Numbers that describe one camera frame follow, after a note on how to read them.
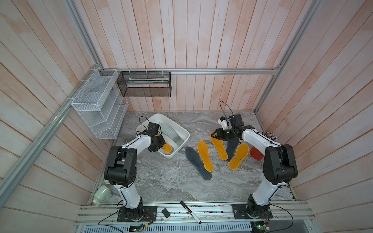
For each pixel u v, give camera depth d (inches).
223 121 34.0
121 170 19.3
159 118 44.0
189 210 29.1
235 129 27.6
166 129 42.4
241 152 37.5
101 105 27.1
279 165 19.1
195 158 36.7
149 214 28.9
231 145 38.5
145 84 40.9
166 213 29.3
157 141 33.8
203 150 38.5
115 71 33.6
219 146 38.7
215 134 34.6
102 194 28.6
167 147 38.2
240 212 28.8
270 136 33.7
